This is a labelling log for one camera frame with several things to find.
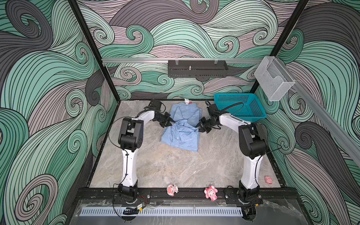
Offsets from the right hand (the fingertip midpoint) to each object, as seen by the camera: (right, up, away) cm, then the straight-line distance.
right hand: (194, 127), depth 95 cm
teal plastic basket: (+48, +11, +16) cm, 52 cm away
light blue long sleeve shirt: (-7, -5, -2) cm, 9 cm away
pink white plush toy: (-15, -31, -22) cm, 41 cm away
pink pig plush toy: (+6, -32, -24) cm, 40 cm away
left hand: (-13, +4, +2) cm, 13 cm away
